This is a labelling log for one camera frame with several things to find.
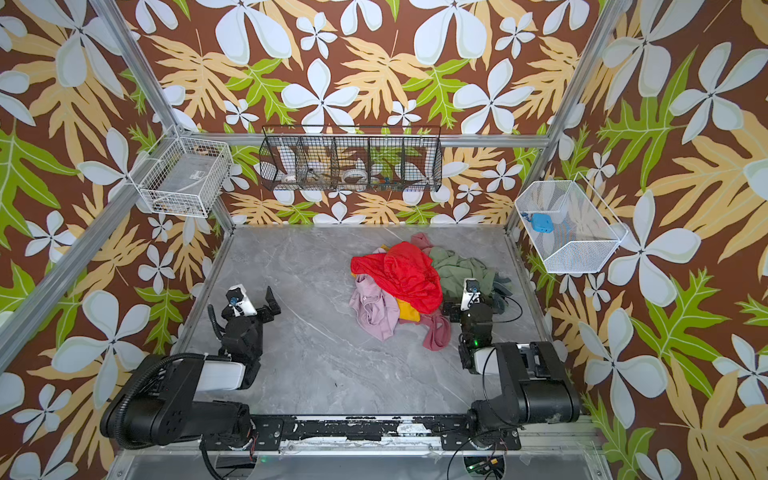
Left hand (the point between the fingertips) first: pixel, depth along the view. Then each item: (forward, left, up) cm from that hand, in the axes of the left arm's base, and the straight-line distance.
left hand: (250, 289), depth 86 cm
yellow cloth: (-3, -47, -8) cm, 47 cm away
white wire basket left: (+25, +19, +20) cm, 37 cm away
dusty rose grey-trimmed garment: (-8, -56, -12) cm, 58 cm away
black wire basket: (+40, -28, +18) cm, 52 cm away
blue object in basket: (+15, -85, +13) cm, 88 cm away
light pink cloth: (-2, -37, -9) cm, 38 cm away
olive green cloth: (+10, -62, -4) cm, 63 cm away
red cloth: (+5, -46, +2) cm, 46 cm away
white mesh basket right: (+8, -93, +17) cm, 95 cm away
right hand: (+3, -64, -4) cm, 64 cm away
